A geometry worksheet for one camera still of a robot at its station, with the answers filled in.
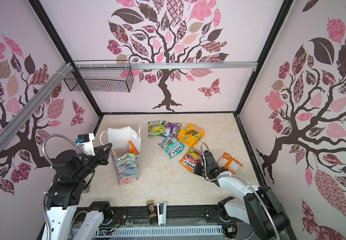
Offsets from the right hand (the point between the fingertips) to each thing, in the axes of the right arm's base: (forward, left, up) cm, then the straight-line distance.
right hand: (195, 166), depth 89 cm
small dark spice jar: (-27, +23, +2) cm, 36 cm away
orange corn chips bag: (+6, +38, +11) cm, 40 cm away
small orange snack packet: (+1, -21, +1) cm, 21 cm away
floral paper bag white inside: (+9, +43, +9) cm, 44 cm away
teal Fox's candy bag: (+14, +15, +2) cm, 21 cm away
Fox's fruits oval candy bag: (+4, +3, 0) cm, 5 cm away
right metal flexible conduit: (-17, -9, +29) cm, 35 cm away
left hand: (-2, +41, +27) cm, 49 cm away
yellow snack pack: (+21, +2, +4) cm, 21 cm away
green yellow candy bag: (+30, +26, +2) cm, 40 cm away
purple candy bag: (+29, +15, +2) cm, 33 cm away
